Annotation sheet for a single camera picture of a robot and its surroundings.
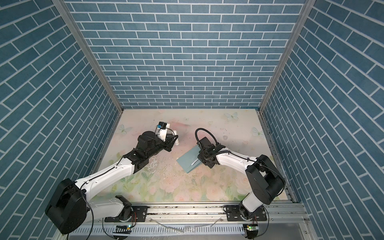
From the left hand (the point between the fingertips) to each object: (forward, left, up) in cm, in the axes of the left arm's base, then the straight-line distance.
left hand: (176, 135), depth 80 cm
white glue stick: (0, 0, +2) cm, 2 cm away
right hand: (-5, -12, -16) cm, 21 cm away
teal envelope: (-3, -7, -21) cm, 22 cm away
